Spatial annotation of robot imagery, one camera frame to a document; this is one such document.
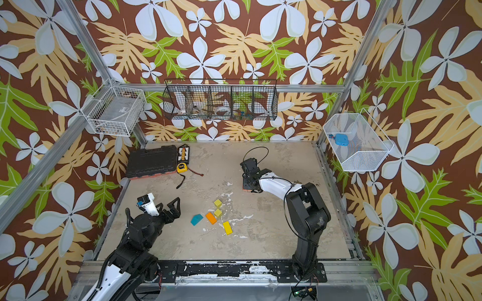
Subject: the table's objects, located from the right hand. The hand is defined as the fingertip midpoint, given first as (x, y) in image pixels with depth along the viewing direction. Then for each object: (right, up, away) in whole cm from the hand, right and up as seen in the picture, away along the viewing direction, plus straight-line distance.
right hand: (248, 182), depth 96 cm
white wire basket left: (-63, +34, -11) cm, 72 cm away
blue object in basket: (+43, +21, -10) cm, 49 cm away
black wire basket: (-15, +44, +2) cm, 46 cm away
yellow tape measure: (-37, +6, +9) cm, 38 cm away
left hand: (-34, -5, -18) cm, 39 cm away
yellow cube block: (-15, -10, -5) cm, 19 cm away
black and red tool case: (-55, +11, +10) cm, 57 cm away
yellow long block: (-10, -20, -10) cm, 25 cm away
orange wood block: (-18, -17, -8) cm, 26 cm away
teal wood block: (-25, -17, -8) cm, 31 cm away
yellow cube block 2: (-15, -14, -8) cm, 22 cm away
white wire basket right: (+48, +19, -13) cm, 54 cm away
